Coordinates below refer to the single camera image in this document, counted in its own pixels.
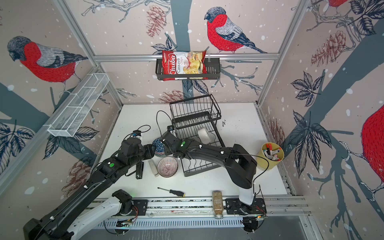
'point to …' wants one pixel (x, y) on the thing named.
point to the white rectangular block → (153, 167)
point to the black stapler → (139, 169)
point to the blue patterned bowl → (159, 148)
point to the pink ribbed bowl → (167, 166)
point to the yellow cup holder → (273, 152)
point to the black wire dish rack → (188, 116)
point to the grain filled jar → (217, 196)
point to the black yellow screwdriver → (176, 192)
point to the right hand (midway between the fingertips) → (166, 149)
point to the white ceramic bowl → (204, 136)
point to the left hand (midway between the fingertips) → (153, 147)
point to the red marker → (269, 146)
